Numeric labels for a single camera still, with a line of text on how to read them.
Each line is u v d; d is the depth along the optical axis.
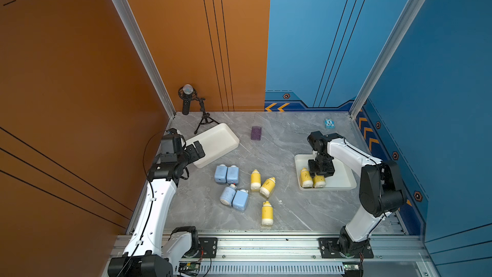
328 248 0.72
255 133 1.05
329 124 1.12
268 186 0.82
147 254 0.38
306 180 0.83
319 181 0.83
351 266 0.70
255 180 0.84
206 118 1.10
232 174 0.86
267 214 0.75
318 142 0.69
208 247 0.74
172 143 0.57
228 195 0.79
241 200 0.79
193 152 0.70
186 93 0.97
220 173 0.87
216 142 1.06
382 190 0.47
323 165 0.76
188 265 0.71
